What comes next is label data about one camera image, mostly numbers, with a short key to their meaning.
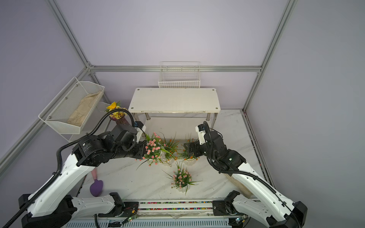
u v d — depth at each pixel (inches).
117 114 34.0
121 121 35.9
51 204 14.2
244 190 31.3
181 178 27.7
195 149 24.2
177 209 29.4
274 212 15.4
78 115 30.1
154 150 21.8
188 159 31.5
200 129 24.2
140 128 22.3
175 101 30.8
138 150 21.1
